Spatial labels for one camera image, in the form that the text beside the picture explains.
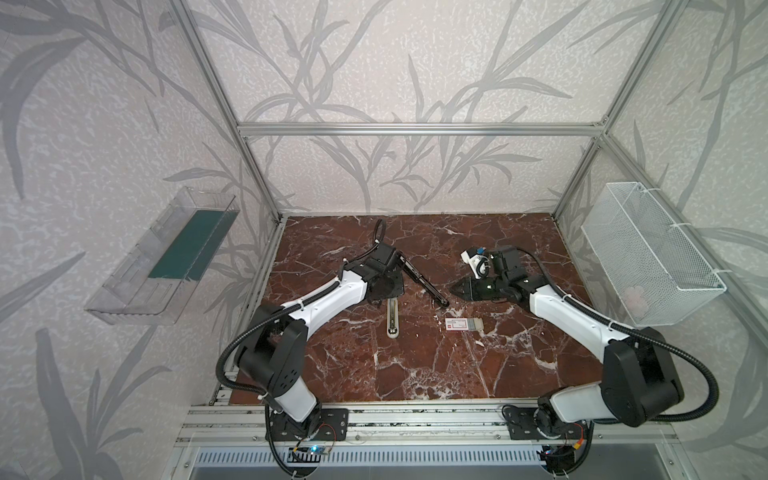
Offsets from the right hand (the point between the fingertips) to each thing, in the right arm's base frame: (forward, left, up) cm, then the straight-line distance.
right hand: (452, 281), depth 85 cm
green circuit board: (-40, +38, -15) cm, 57 cm away
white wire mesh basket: (-10, -40, +19) cm, 46 cm away
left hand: (+2, +15, -3) cm, 15 cm away
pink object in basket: (-11, -44, +6) cm, 45 cm away
